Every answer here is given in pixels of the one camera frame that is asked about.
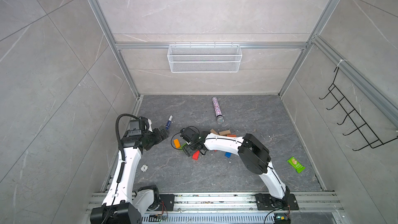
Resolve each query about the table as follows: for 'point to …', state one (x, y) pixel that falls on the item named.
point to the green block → (184, 144)
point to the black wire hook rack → (372, 140)
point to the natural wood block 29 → (224, 132)
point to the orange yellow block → (177, 143)
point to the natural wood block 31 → (214, 131)
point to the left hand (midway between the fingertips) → (161, 132)
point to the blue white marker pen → (169, 122)
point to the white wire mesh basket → (204, 58)
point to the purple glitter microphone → (219, 118)
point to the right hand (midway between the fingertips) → (190, 146)
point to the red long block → (195, 155)
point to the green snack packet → (296, 165)
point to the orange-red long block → (231, 135)
